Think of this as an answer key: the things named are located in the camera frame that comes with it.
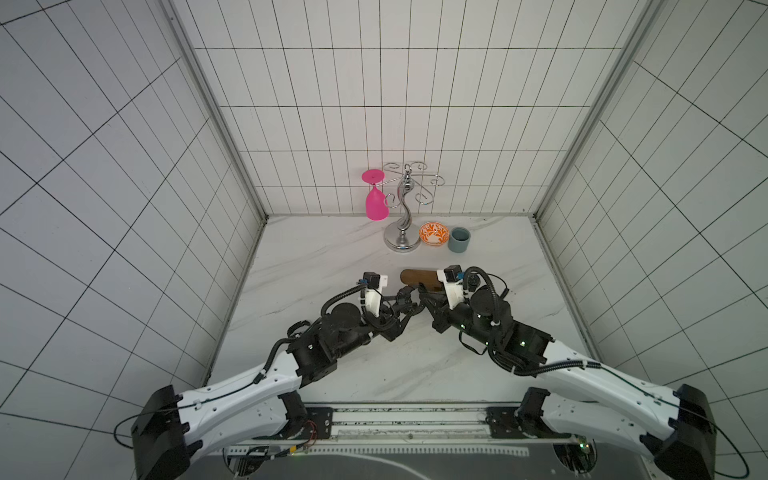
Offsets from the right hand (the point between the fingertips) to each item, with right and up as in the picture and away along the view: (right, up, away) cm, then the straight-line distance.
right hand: (421, 288), depth 72 cm
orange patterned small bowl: (+9, +14, +38) cm, 42 cm away
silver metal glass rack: (-4, +13, +41) cm, 43 cm away
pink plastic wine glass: (-12, +23, +30) cm, 39 cm away
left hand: (-4, -4, -2) cm, 6 cm away
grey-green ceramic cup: (+17, +12, +32) cm, 38 cm away
